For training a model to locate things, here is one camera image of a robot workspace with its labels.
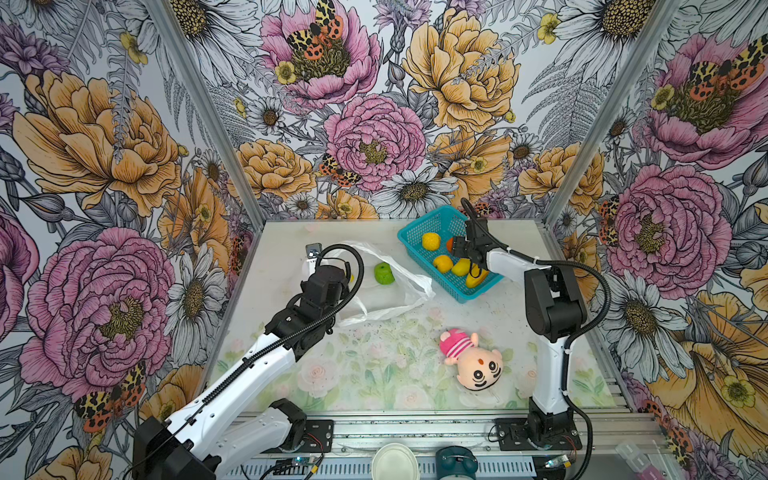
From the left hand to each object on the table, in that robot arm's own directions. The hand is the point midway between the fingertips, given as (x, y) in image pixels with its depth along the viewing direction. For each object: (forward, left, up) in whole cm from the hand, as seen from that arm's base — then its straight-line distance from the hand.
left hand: (330, 278), depth 77 cm
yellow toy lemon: (+28, -30, -17) cm, 45 cm away
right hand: (+23, -41, -17) cm, 50 cm away
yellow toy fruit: (+18, -34, -18) cm, 42 cm away
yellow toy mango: (+16, -39, -17) cm, 46 cm away
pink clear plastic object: (-38, -72, -20) cm, 84 cm away
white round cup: (-37, -16, -22) cm, 46 cm away
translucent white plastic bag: (+12, -14, -21) cm, 28 cm away
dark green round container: (-38, -29, -14) cm, 49 cm away
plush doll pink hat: (-18, -37, -14) cm, 44 cm away
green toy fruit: (+13, -13, -17) cm, 25 cm away
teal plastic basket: (+37, -37, -17) cm, 55 cm away
